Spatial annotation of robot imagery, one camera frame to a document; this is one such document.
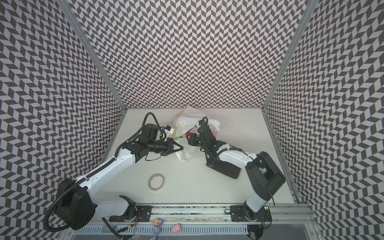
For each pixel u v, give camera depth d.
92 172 0.44
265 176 0.45
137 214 0.71
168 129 0.74
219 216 0.73
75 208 0.39
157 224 0.68
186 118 0.89
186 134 0.79
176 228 0.68
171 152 0.68
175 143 0.75
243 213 0.65
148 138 0.61
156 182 0.82
